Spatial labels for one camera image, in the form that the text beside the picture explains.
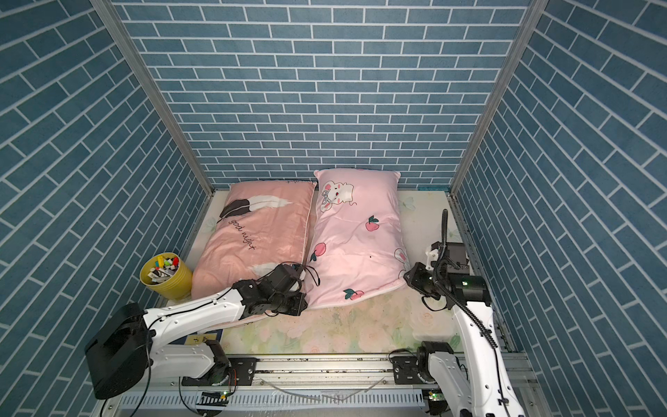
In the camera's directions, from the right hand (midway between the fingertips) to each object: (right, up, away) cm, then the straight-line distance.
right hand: (410, 277), depth 76 cm
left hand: (-30, -12, +5) cm, 32 cm away
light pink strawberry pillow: (-15, +7, +12) cm, 21 cm away
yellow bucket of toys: (-76, -1, +6) cm, 76 cm away
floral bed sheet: (-3, -17, +9) cm, 19 cm away
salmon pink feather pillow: (-52, +14, +23) cm, 58 cm away
